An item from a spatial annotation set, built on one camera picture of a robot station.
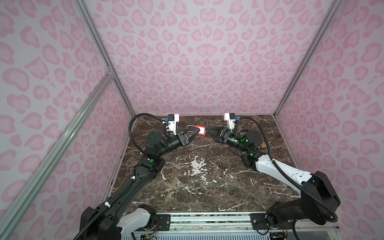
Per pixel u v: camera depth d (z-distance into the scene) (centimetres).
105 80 86
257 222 73
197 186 84
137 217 56
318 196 42
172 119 62
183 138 59
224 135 61
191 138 63
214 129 62
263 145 100
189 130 64
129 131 53
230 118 65
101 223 38
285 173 48
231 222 75
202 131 64
